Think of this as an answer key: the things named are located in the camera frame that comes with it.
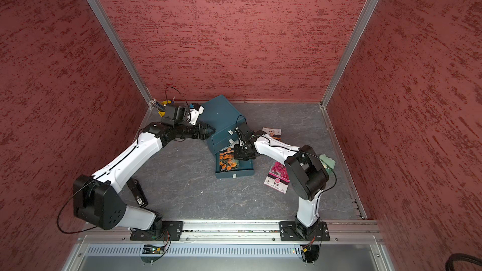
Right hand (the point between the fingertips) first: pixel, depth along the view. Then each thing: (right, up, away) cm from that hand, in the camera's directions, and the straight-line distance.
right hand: (238, 159), depth 90 cm
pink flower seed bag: (+19, -9, -1) cm, 21 cm away
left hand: (-13, +13, -8) cm, 21 cm away
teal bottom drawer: (+4, -3, -5) cm, 7 cm away
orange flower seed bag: (-6, -1, +1) cm, 6 cm away
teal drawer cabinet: (-8, +22, -3) cm, 23 cm away
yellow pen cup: (-40, +29, +10) cm, 51 cm away
